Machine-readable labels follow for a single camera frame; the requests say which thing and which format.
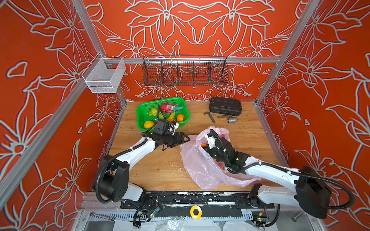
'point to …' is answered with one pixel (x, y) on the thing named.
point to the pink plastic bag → (202, 168)
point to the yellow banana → (171, 116)
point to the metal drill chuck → (231, 120)
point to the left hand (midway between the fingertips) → (185, 140)
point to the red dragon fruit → (169, 108)
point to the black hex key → (210, 116)
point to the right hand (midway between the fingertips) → (196, 148)
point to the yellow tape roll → (193, 216)
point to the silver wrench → (112, 219)
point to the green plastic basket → (142, 111)
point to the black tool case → (225, 106)
